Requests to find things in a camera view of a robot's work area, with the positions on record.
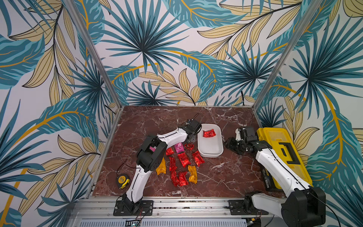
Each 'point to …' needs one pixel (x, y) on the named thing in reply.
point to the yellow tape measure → (122, 180)
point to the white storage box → (210, 141)
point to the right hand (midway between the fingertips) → (226, 144)
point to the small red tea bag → (169, 151)
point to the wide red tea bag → (184, 160)
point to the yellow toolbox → (280, 141)
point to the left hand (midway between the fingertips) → (189, 138)
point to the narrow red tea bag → (172, 166)
